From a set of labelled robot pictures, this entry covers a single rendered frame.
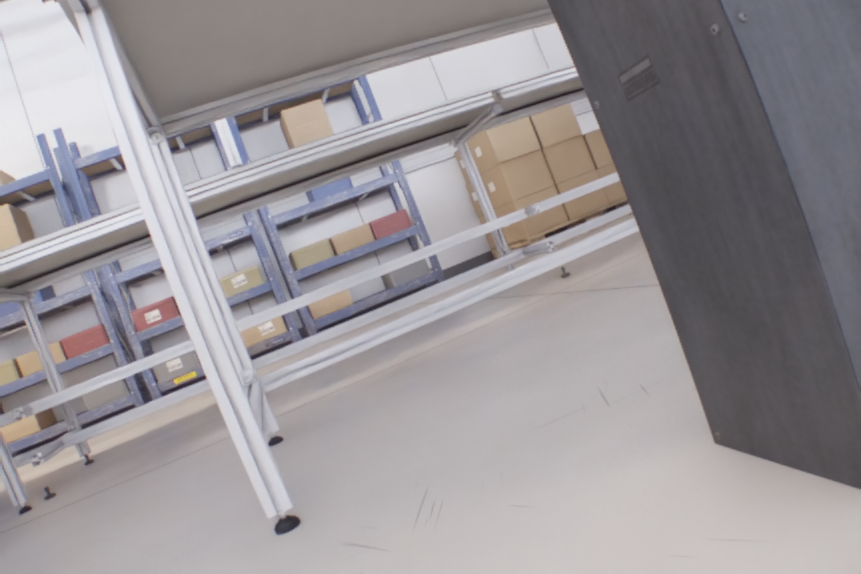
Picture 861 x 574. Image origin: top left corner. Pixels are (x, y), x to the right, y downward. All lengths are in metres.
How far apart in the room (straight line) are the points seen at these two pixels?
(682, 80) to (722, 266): 0.18
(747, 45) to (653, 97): 0.13
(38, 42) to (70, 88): 0.49
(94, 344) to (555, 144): 3.77
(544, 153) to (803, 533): 4.40
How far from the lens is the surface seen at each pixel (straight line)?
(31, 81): 5.88
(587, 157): 5.03
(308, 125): 4.98
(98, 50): 1.15
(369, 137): 2.60
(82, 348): 4.95
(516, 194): 4.69
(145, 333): 4.80
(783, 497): 0.67
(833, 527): 0.62
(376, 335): 1.81
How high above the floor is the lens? 0.34
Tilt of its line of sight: 1 degrees down
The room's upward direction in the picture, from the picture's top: 22 degrees counter-clockwise
